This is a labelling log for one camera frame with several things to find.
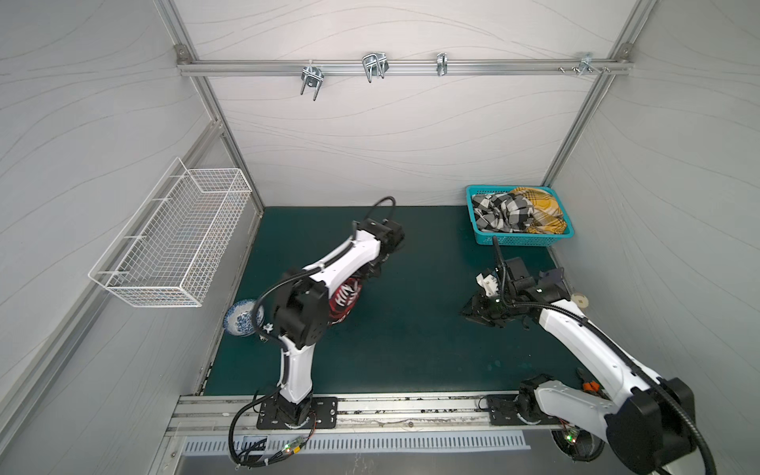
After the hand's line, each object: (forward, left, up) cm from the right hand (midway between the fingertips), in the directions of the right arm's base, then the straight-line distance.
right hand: (467, 306), depth 80 cm
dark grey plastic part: (+20, -35, -14) cm, 42 cm away
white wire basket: (-1, +74, +21) cm, 77 cm away
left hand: (+10, +30, 0) cm, 32 cm away
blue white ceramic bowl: (-3, +68, -8) cm, 68 cm away
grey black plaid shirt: (+41, -18, -5) cm, 45 cm away
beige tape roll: (+4, -32, -2) cm, 33 cm away
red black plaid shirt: (-1, +34, +3) cm, 34 cm away
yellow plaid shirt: (+38, -33, -3) cm, 51 cm away
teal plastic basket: (+30, -22, -7) cm, 38 cm away
